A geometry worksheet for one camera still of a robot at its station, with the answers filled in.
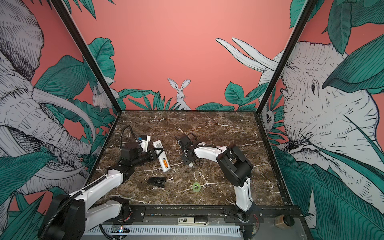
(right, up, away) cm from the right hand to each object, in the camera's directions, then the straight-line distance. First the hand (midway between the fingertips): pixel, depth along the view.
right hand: (185, 157), depth 93 cm
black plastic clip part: (-14, -12, -9) cm, 21 cm away
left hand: (-12, +8, -11) cm, 18 cm away
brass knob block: (+47, -23, -28) cm, 59 cm away
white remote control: (-12, +2, -11) cm, 16 cm away
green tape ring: (+7, -15, -10) cm, 19 cm away
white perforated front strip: (-8, -30, -23) cm, 39 cm away
